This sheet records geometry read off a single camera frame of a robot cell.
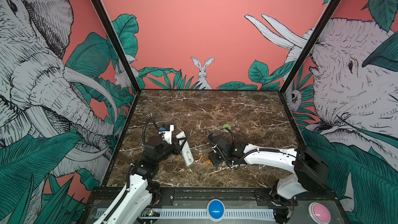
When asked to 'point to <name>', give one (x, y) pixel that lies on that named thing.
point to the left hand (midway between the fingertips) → (185, 137)
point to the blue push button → (215, 209)
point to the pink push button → (319, 213)
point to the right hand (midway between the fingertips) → (208, 156)
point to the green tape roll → (226, 125)
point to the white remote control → (185, 151)
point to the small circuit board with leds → (151, 212)
